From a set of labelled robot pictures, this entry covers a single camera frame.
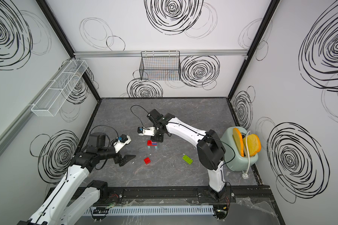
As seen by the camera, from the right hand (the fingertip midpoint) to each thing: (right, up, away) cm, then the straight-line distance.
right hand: (154, 136), depth 85 cm
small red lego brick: (-5, -15, -1) cm, 16 cm away
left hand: (-13, -5, -9) cm, 16 cm away
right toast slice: (+53, -2, -15) cm, 55 cm away
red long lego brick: (-3, -5, +3) cm, 7 cm away
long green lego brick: (+21, -15, +1) cm, 25 cm away
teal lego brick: (-5, -8, +5) cm, 11 cm away
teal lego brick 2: (0, -8, +5) cm, 9 cm away
